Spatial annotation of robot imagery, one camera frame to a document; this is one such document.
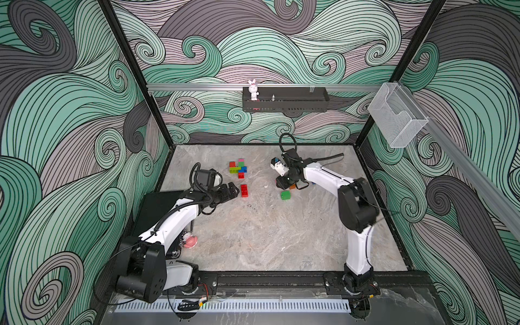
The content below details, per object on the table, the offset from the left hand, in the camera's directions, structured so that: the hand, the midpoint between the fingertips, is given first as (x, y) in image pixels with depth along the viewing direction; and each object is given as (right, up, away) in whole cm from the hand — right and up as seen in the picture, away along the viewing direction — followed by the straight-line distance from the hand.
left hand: (232, 191), depth 85 cm
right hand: (+21, +2, +12) cm, 24 cm away
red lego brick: (+4, -2, +15) cm, 16 cm away
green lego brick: (+25, -4, +13) cm, 28 cm away
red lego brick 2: (-3, +11, +23) cm, 26 cm away
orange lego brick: (+26, +2, 0) cm, 26 cm away
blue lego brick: (+3, +8, +22) cm, 24 cm away
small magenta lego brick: (+1, +14, +29) cm, 32 cm away
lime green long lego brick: (-2, +8, +22) cm, 23 cm away
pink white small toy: (-18, -20, -3) cm, 27 cm away
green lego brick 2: (+2, +11, +27) cm, 30 cm away
